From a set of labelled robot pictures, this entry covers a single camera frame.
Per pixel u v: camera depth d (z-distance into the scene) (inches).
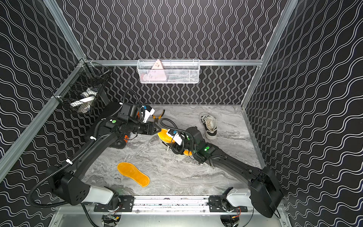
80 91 36.3
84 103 29.0
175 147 26.2
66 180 15.4
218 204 29.0
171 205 29.7
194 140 23.0
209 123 42.0
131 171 33.7
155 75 35.4
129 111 23.1
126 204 29.5
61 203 17.5
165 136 29.9
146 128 26.1
